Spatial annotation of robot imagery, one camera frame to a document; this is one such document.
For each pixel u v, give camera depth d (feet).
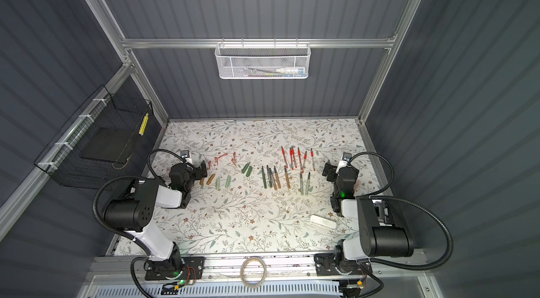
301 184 3.09
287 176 3.19
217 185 3.09
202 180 3.13
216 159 3.44
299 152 3.46
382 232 1.44
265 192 3.04
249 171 3.24
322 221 2.65
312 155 3.44
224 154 3.45
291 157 3.43
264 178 3.17
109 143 2.51
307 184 3.09
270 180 3.14
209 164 3.35
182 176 2.47
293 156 3.43
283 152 3.47
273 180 3.14
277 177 3.18
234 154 3.45
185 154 2.76
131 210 1.58
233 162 3.36
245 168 3.26
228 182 3.14
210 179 3.16
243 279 2.32
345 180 2.27
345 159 2.58
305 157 3.44
